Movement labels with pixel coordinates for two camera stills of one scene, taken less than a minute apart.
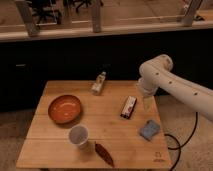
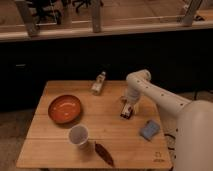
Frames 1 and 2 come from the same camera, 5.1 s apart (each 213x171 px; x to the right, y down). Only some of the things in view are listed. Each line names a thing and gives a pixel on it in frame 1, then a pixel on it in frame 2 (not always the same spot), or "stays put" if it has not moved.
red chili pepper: [104, 153] stays put
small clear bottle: [97, 86] stays put
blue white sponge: [149, 130] stays put
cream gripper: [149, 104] to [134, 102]
